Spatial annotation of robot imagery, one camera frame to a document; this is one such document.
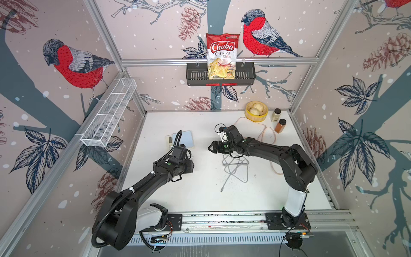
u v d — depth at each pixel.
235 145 0.73
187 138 1.06
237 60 0.88
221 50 0.85
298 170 0.50
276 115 1.10
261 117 1.13
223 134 0.77
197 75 0.95
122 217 0.40
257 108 1.16
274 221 0.73
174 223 0.73
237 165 0.92
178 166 0.66
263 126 1.11
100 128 0.72
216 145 0.82
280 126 1.03
